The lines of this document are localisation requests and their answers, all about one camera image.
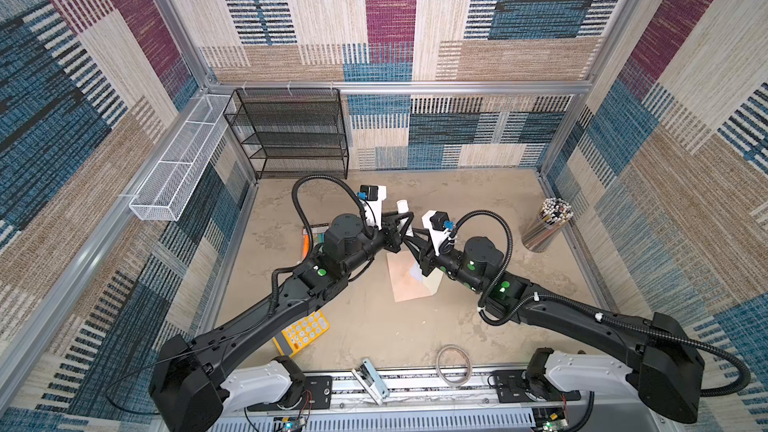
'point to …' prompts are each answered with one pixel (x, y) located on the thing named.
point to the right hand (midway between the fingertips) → (405, 238)
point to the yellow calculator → (301, 334)
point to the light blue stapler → (372, 382)
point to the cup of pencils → (539, 235)
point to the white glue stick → (403, 207)
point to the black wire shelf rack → (291, 131)
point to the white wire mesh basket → (166, 190)
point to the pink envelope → (404, 287)
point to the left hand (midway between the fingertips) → (413, 212)
